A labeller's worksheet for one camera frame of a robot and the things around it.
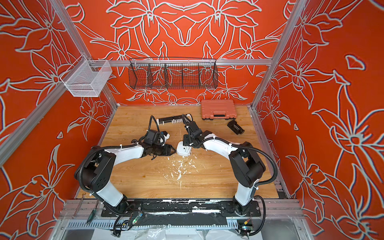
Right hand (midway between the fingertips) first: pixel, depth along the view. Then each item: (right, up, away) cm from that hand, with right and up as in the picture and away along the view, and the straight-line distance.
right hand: (185, 138), depth 91 cm
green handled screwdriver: (-45, -34, -19) cm, 60 cm away
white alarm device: (-2, -7, -1) cm, 7 cm away
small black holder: (+35, +6, +13) cm, 38 cm away
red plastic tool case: (+25, +20, +23) cm, 39 cm away
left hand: (-8, -7, +1) cm, 10 cm away
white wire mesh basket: (-63, +38, +1) cm, 74 cm away
